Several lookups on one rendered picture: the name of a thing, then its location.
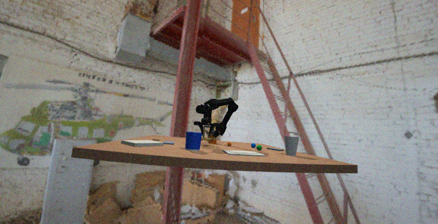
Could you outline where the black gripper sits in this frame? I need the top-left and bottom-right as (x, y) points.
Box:
(194, 114), (220, 136)

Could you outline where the blue cup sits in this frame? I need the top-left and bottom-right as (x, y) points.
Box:
(185, 132), (202, 151)

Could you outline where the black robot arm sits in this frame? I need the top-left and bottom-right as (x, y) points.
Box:
(196, 98), (238, 138)

